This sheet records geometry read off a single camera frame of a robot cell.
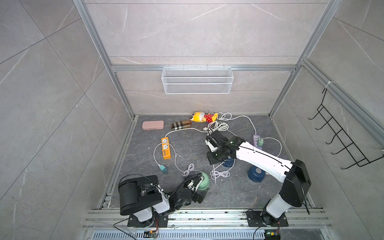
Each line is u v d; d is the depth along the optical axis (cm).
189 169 88
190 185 73
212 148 72
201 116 111
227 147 57
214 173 84
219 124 111
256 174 78
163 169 87
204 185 75
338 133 68
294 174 45
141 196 46
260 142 95
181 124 111
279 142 86
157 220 73
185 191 65
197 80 100
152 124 113
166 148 98
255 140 101
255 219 73
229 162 82
